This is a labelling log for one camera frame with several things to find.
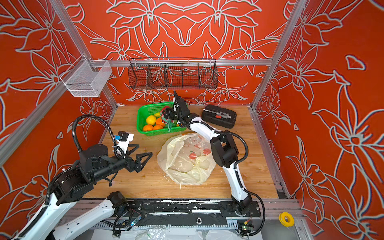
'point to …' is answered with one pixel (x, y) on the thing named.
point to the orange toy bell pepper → (159, 121)
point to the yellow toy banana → (157, 114)
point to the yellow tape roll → (281, 217)
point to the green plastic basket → (148, 109)
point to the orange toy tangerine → (157, 127)
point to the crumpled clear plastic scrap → (156, 233)
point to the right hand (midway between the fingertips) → (164, 110)
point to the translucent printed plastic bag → (186, 159)
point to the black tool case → (219, 116)
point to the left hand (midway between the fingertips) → (145, 149)
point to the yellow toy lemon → (151, 120)
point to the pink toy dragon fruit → (168, 121)
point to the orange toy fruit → (148, 127)
